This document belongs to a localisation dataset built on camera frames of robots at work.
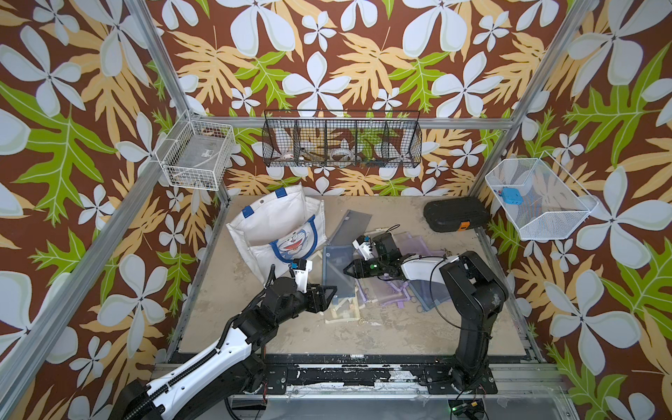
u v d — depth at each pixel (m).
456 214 1.08
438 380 0.74
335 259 0.99
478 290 0.51
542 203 0.81
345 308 0.86
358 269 0.84
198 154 0.86
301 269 0.69
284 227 1.00
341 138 0.97
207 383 0.49
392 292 0.90
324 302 0.68
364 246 0.89
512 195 0.86
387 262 0.78
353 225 1.11
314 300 0.67
